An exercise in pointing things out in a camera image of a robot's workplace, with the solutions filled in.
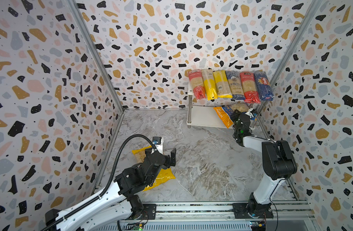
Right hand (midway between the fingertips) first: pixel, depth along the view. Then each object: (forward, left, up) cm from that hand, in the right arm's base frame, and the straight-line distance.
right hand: (234, 105), depth 92 cm
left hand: (-33, +39, +3) cm, 51 cm away
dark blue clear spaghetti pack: (+4, +2, +13) cm, 14 cm away
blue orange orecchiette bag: (-1, +4, -6) cm, 7 cm away
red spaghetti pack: (+1, -6, +13) cm, 14 cm away
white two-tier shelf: (+5, -5, -4) cm, 8 cm away
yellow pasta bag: (-37, +43, -19) cm, 60 cm away
